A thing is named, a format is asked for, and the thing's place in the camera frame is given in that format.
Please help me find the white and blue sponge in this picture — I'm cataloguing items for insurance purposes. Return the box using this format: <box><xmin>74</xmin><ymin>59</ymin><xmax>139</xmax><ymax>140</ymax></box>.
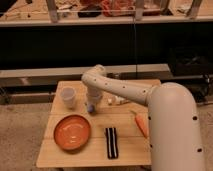
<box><xmin>87</xmin><ymin>104</ymin><xmax>96</xmax><ymax>113</ymax></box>

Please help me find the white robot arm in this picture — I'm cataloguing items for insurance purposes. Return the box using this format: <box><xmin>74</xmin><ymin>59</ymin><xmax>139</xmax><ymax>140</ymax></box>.
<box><xmin>81</xmin><ymin>65</ymin><xmax>206</xmax><ymax>171</ymax></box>

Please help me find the white ceramic cup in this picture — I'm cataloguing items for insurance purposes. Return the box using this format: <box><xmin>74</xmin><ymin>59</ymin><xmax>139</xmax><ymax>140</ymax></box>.
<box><xmin>60</xmin><ymin>87</ymin><xmax>76</xmax><ymax>109</ymax></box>

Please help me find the white plastic bottle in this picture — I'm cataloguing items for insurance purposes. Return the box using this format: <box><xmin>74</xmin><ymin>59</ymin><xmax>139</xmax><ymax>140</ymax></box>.
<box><xmin>107</xmin><ymin>96</ymin><xmax>129</xmax><ymax>105</ymax></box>

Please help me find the orange bowl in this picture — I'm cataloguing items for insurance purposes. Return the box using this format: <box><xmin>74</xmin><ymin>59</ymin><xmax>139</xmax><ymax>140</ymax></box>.
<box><xmin>53</xmin><ymin>115</ymin><xmax>91</xmax><ymax>151</ymax></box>

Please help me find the black white striped cloth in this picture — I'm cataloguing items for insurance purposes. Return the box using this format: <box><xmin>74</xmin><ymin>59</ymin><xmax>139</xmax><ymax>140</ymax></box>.
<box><xmin>105</xmin><ymin>127</ymin><xmax>119</xmax><ymax>159</ymax></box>

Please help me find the wooden table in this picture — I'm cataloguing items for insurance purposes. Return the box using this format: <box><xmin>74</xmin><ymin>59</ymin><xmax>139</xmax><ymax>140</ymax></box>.
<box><xmin>35</xmin><ymin>78</ymin><xmax>162</xmax><ymax>169</ymax></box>

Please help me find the orange carrot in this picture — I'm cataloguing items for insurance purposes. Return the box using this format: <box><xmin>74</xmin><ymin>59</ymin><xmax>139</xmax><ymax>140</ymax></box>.
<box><xmin>133</xmin><ymin>111</ymin><xmax>149</xmax><ymax>138</ymax></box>

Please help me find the red object on shelf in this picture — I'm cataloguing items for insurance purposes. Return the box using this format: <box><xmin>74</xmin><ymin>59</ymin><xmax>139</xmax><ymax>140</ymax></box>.
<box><xmin>101</xmin><ymin>0</ymin><xmax>135</xmax><ymax>17</ymax></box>

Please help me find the long grey bench rail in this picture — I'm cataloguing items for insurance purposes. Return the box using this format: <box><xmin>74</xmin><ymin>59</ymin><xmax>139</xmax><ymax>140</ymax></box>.
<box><xmin>0</xmin><ymin>64</ymin><xmax>172</xmax><ymax>87</ymax></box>

